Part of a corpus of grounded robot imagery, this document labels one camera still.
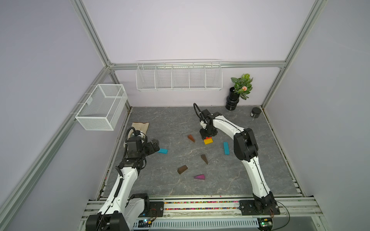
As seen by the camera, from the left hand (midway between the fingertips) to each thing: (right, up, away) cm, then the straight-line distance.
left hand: (152, 144), depth 83 cm
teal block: (+4, -7, +14) cm, 17 cm away
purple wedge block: (+29, -19, -1) cm, 35 cm away
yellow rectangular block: (+35, 0, +15) cm, 38 cm away
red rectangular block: (+33, +2, +10) cm, 35 cm away
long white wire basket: (+11, +46, +17) cm, 50 cm away
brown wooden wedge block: (+17, -16, +4) cm, 24 cm away
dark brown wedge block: (+31, -10, +10) cm, 34 cm away
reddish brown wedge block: (+22, +2, +18) cm, 29 cm away
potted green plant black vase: (+58, +37, +13) cm, 70 cm away
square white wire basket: (-29, +21, 0) cm, 36 cm away
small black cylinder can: (+74, +20, +29) cm, 82 cm away
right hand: (+34, +4, +19) cm, 39 cm away
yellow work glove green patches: (-18, +10, +25) cm, 32 cm away
